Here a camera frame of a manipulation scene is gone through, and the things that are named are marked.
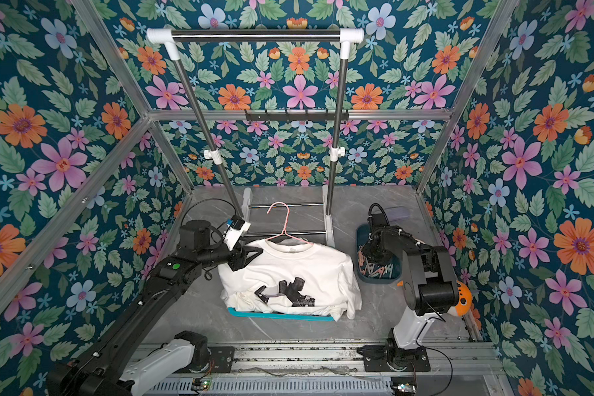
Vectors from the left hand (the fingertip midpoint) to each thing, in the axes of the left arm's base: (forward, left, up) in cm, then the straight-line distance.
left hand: (259, 246), depth 73 cm
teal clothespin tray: (-2, -38, -22) cm, 44 cm away
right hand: (+6, -42, -22) cm, 47 cm away
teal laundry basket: (-17, -5, -15) cm, 23 cm away
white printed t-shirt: (-6, -9, -9) cm, 14 cm away
